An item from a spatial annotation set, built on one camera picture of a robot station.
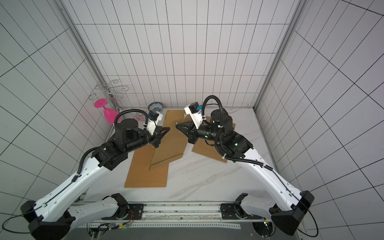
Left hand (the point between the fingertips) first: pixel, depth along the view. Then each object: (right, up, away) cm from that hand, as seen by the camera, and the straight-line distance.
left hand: (166, 131), depth 67 cm
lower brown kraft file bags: (+18, -13, +28) cm, 36 cm away
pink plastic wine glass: (-41, +8, +25) cm, 49 cm away
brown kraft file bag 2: (-19, -27, +18) cm, 38 cm away
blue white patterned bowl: (-18, +16, +51) cm, 56 cm away
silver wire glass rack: (-38, +21, +25) cm, 50 cm away
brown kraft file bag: (+3, -5, 0) cm, 6 cm away
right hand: (+6, +4, -7) cm, 10 cm away
